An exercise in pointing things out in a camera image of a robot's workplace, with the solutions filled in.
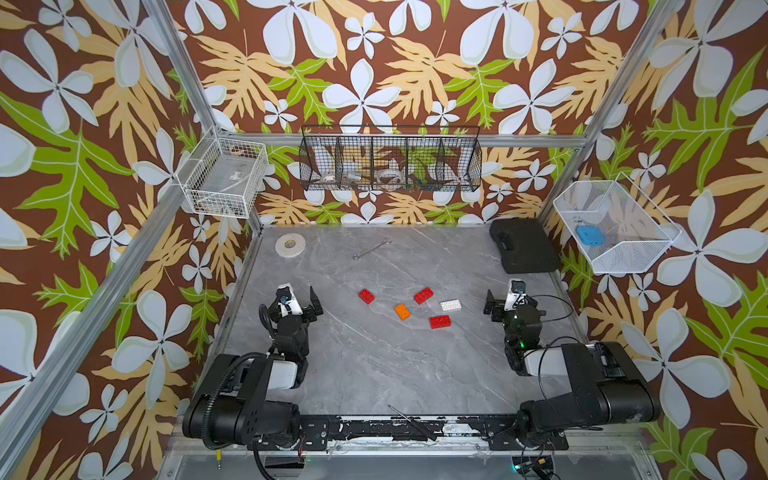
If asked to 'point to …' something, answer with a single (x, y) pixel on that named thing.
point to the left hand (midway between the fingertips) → (295, 289)
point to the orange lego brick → (402, 312)
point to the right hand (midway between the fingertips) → (505, 291)
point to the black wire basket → (385, 158)
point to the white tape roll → (290, 245)
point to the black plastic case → (524, 246)
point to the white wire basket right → (636, 231)
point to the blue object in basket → (590, 235)
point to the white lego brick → (451, 305)
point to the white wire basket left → (223, 176)
